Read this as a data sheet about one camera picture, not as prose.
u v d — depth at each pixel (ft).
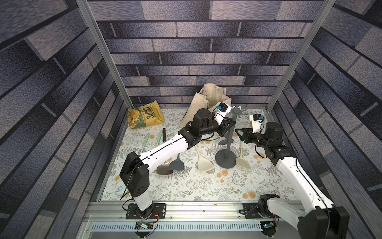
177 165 2.89
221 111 1.96
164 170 2.83
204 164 2.89
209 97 3.64
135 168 1.41
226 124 2.05
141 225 2.33
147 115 3.48
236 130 2.49
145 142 3.29
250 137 2.24
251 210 2.38
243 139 2.29
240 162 2.94
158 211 2.42
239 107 2.18
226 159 3.00
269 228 2.37
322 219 1.27
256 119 2.20
